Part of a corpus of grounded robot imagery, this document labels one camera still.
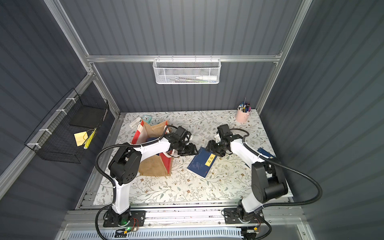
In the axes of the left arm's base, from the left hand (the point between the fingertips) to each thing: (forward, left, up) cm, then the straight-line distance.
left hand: (198, 156), depth 90 cm
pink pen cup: (+31, -34, +2) cm, 46 cm away
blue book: (-3, -2, -4) cm, 6 cm away
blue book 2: (+10, +31, +4) cm, 32 cm away
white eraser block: (+30, +47, -3) cm, 56 cm away
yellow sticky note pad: (-1, +58, +21) cm, 62 cm away
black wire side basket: (-5, +66, +25) cm, 71 cm away
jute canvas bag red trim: (-8, +21, +6) cm, 24 cm away
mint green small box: (+34, +39, -3) cm, 52 cm away
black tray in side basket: (+14, +61, +21) cm, 66 cm away
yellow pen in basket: (-1, +55, +20) cm, 58 cm away
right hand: (+2, -8, +4) cm, 9 cm away
